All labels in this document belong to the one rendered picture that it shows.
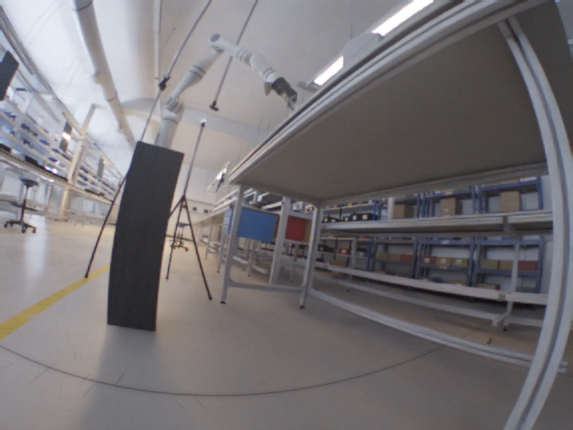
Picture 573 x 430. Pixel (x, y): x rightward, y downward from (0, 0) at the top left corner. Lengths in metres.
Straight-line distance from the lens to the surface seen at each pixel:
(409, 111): 0.84
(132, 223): 1.12
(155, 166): 1.15
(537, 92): 0.48
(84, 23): 4.67
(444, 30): 0.53
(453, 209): 4.68
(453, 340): 1.27
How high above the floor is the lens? 0.50
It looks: 8 degrees up
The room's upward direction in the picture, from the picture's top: 9 degrees clockwise
